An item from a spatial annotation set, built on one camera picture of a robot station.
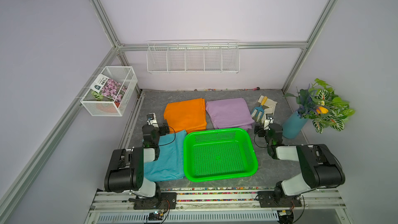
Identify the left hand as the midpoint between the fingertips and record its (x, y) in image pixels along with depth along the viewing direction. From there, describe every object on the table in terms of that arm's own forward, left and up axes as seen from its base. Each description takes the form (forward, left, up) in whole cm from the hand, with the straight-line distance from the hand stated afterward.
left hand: (159, 121), depth 92 cm
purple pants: (+8, -45, -8) cm, 47 cm away
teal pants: (-24, -7, -7) cm, 26 cm away
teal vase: (-11, -77, +3) cm, 78 cm away
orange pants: (+7, -17, -6) cm, 20 cm away
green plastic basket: (-20, -29, -8) cm, 36 cm away
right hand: (-4, -64, -2) cm, 64 cm away
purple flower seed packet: (+3, +21, +26) cm, 34 cm away
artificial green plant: (-14, -75, +27) cm, 81 cm away
